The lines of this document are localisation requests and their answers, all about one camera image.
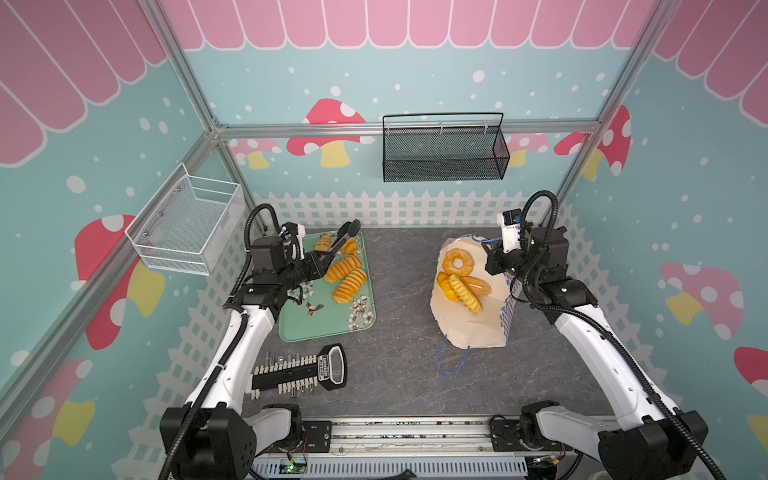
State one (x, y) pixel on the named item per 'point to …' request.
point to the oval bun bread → (477, 286)
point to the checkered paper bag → (462, 324)
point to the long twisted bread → (340, 269)
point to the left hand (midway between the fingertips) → (330, 261)
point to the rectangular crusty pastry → (462, 292)
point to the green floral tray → (338, 306)
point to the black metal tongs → (345, 232)
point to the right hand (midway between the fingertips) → (484, 240)
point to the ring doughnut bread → (448, 262)
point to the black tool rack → (295, 375)
